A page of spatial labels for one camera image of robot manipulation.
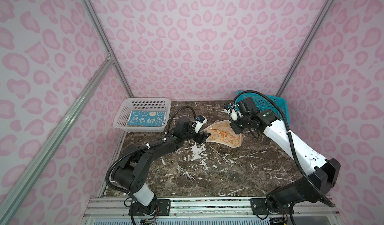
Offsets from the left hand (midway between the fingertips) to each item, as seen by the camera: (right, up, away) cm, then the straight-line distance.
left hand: (207, 128), depth 86 cm
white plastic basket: (-42, +15, +24) cm, 51 cm away
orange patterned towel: (+10, -5, +11) cm, 16 cm away
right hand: (+14, +4, -8) cm, 16 cm away
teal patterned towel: (-45, +5, +20) cm, 49 cm away
